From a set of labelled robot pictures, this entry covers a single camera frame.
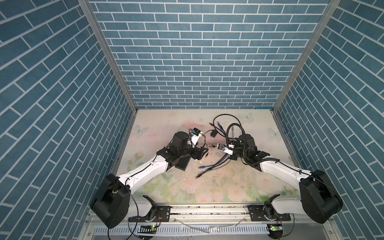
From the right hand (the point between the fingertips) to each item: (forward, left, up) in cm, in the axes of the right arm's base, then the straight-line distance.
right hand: (222, 143), depth 87 cm
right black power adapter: (+15, +5, -11) cm, 19 cm away
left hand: (-6, +11, +4) cm, 13 cm away
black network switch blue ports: (-10, +23, -10) cm, 27 cm away
